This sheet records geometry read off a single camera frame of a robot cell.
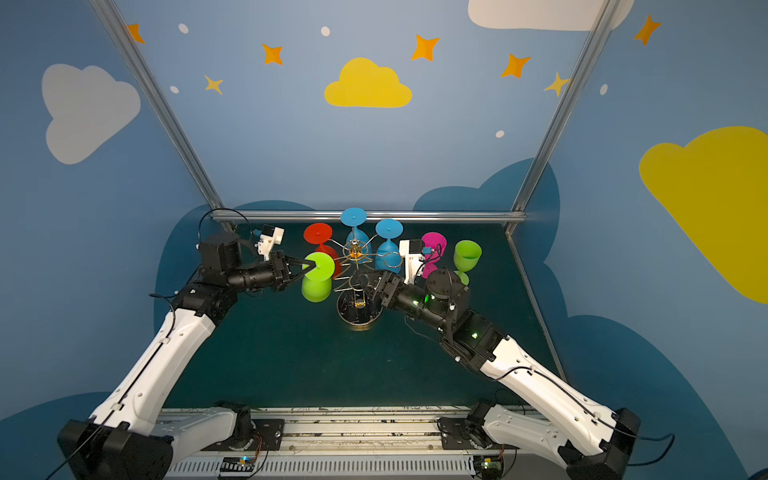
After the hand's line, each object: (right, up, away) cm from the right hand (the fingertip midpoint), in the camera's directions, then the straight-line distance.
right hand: (364, 273), depth 60 cm
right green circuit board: (+30, -49, +14) cm, 60 cm away
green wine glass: (+29, +3, +32) cm, 43 cm away
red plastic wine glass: (-13, +9, +19) cm, 25 cm away
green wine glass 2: (-13, -4, +16) cm, 21 cm away
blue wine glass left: (-3, +7, +15) cm, 16 cm away
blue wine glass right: (+5, +4, +26) cm, 27 cm away
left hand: (-12, +2, +9) cm, 16 cm away
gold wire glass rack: (-6, -14, +38) cm, 41 cm away
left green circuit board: (-33, -49, +14) cm, 60 cm away
